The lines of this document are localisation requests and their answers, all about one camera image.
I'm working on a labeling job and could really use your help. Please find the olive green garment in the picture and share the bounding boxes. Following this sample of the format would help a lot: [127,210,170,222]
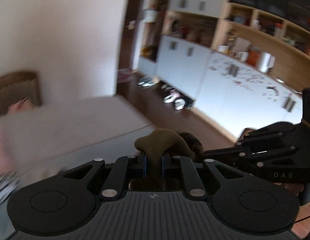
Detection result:
[134,128,204,165]

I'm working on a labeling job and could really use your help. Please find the shoes on floor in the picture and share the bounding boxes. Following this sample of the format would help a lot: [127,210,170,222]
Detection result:
[137,76,195,111]

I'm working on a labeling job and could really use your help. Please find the pink folded garment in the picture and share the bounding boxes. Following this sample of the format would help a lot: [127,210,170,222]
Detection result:
[0,97,35,176]

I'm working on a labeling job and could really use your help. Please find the brown wooden chair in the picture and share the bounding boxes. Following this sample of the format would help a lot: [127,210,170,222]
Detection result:
[0,70,42,116]

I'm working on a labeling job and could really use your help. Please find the white cabinet with handles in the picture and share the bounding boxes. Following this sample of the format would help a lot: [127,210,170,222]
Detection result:
[138,35,302,140]

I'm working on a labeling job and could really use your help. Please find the wooden wall shelving unit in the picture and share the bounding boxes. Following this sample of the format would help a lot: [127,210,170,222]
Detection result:
[141,0,310,91]

